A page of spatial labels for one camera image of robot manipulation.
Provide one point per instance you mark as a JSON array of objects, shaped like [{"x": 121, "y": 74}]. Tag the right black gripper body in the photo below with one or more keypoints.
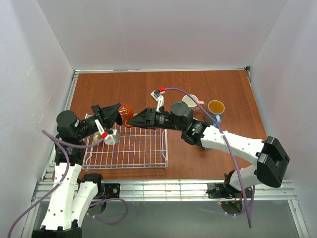
[{"x": 150, "y": 118}]

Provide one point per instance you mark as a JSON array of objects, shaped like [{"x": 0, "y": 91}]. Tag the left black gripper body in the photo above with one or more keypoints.
[{"x": 99, "y": 115}]

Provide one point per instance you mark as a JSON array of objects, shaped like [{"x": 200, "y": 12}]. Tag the brown glazed mug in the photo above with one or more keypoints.
[{"x": 126, "y": 113}]

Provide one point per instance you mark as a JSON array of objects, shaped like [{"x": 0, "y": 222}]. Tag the beige round mug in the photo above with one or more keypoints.
[{"x": 97, "y": 138}]

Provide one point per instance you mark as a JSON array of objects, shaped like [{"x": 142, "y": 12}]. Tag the pink faceted mug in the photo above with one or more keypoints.
[{"x": 192, "y": 102}]

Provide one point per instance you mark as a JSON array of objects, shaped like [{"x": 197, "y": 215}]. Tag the tall blue patterned mug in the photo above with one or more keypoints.
[{"x": 215, "y": 109}]

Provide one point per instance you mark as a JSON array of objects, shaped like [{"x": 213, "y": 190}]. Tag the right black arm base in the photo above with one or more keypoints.
[{"x": 220, "y": 189}]

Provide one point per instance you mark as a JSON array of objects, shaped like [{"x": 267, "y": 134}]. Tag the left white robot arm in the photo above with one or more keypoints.
[{"x": 70, "y": 198}]

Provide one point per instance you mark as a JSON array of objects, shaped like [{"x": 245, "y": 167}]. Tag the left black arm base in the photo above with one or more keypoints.
[{"x": 110, "y": 190}]

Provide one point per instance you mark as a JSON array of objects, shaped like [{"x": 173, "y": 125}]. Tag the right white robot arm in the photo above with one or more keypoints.
[{"x": 268, "y": 158}]

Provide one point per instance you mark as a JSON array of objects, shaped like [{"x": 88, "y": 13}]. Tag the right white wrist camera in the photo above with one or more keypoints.
[{"x": 157, "y": 95}]

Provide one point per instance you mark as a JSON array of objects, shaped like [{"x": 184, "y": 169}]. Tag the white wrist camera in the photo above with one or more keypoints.
[
  {"x": 110, "y": 137},
  {"x": 157, "y": 95}
]

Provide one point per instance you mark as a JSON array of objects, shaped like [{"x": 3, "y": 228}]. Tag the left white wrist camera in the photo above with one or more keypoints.
[{"x": 110, "y": 137}]

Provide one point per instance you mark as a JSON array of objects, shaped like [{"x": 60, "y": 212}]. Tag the white wire dish rack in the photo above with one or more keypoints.
[{"x": 137, "y": 148}]

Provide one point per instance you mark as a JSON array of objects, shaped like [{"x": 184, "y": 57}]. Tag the aluminium front rail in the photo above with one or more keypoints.
[{"x": 191, "y": 190}]

